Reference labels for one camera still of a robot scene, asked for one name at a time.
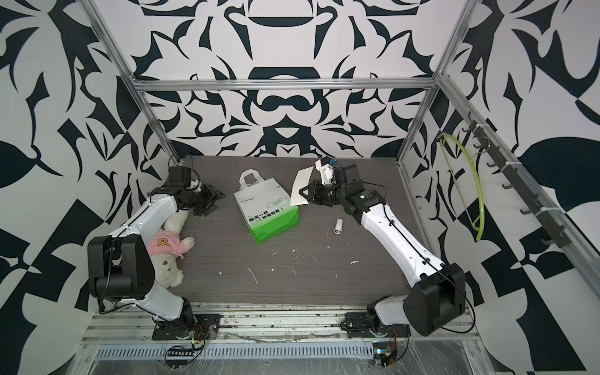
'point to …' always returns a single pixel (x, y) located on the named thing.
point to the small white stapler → (338, 226)
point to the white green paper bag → (266, 206)
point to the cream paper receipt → (301, 180)
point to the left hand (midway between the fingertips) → (222, 195)
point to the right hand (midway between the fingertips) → (299, 188)
